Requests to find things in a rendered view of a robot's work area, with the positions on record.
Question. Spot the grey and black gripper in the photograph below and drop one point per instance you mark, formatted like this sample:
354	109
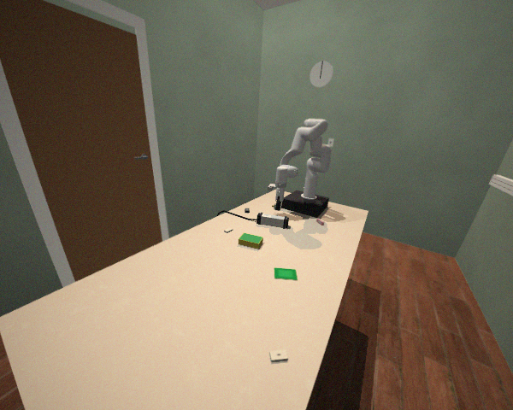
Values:
279	197

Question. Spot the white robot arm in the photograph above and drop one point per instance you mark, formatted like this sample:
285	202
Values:
312	131

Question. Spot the green rectangular block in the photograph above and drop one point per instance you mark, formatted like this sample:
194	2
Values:
251	240

